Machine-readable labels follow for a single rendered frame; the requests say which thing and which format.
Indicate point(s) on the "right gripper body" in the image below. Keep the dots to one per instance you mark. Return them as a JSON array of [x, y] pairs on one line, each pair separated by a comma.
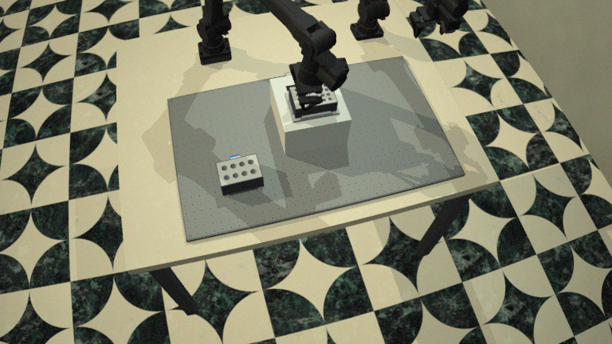
[[303, 84]]

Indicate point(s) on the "white box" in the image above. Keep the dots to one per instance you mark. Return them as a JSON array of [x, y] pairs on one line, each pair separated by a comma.
[[308, 132]]

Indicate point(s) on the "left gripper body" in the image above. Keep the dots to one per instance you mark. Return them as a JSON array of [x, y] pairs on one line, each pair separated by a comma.
[[421, 11]]

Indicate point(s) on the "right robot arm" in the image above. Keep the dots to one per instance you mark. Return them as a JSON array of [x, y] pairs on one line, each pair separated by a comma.
[[315, 46]]

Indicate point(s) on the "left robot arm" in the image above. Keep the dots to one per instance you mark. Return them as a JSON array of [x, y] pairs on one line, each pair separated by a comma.
[[369, 12]]

